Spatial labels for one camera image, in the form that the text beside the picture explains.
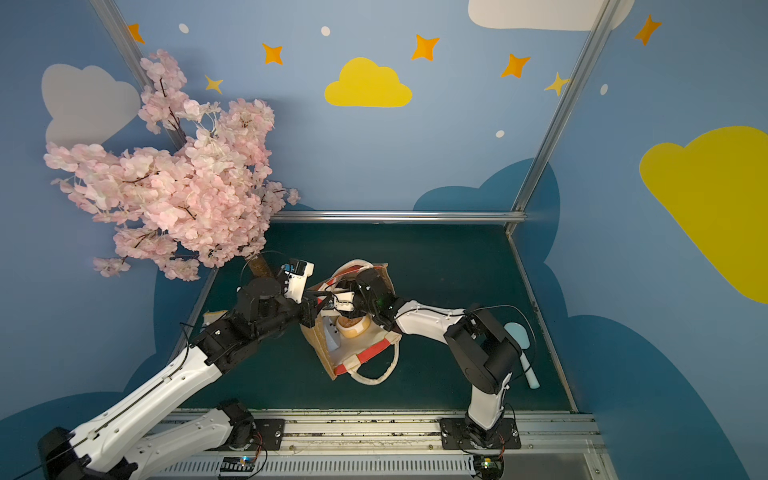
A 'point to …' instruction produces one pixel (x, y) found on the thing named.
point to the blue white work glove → (212, 316)
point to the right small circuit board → (488, 467)
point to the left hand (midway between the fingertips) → (331, 291)
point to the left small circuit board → (238, 464)
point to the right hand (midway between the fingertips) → (344, 284)
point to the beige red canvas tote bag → (342, 342)
